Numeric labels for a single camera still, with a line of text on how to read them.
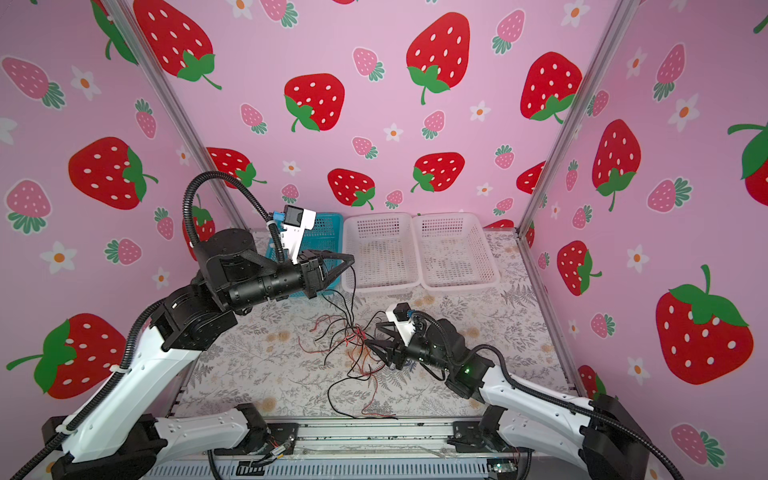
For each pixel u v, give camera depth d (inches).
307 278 17.6
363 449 28.8
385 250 45.1
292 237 18.1
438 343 21.8
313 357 34.7
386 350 24.6
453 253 45.0
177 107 33.2
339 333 37.3
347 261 20.7
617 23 27.6
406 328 24.9
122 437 15.6
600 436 16.1
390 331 28.4
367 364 34.3
